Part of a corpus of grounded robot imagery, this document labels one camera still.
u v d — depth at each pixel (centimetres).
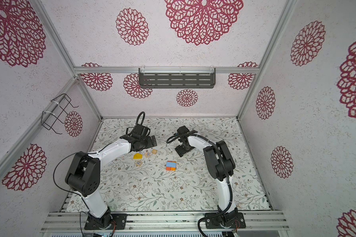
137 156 97
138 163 94
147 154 98
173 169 92
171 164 95
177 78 93
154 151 100
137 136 73
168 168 92
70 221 76
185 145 83
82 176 48
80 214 71
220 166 55
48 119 73
